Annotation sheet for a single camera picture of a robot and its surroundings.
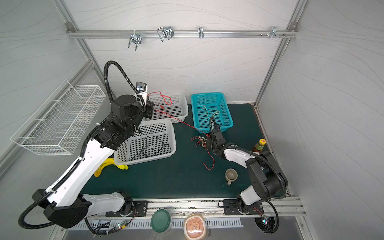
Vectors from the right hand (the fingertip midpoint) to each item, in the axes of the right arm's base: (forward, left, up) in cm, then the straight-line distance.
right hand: (213, 136), depth 94 cm
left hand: (-4, +32, +38) cm, 49 cm away
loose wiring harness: (-48, +43, -4) cm, 65 cm away
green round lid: (-46, +24, +4) cm, 52 cm away
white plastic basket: (+5, +34, -2) cm, 35 cm away
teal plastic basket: (+32, +5, -4) cm, 33 cm away
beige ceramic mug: (-22, -10, -6) cm, 25 cm away
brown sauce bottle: (-11, -24, +7) cm, 27 cm away
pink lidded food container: (-47, +9, -3) cm, 48 cm away
